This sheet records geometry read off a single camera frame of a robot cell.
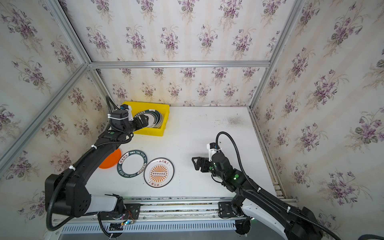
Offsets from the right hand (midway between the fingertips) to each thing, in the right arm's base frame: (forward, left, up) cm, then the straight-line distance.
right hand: (195, 160), depth 77 cm
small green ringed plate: (+33, +23, -8) cm, 42 cm away
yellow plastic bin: (+53, +24, -13) cm, 59 cm away
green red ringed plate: (+38, +29, -7) cm, 48 cm away
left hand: (+22, +30, +10) cm, 39 cm away
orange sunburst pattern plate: (-1, +21, -13) cm, 25 cm away
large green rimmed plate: (+6, +40, -15) cm, 43 cm away
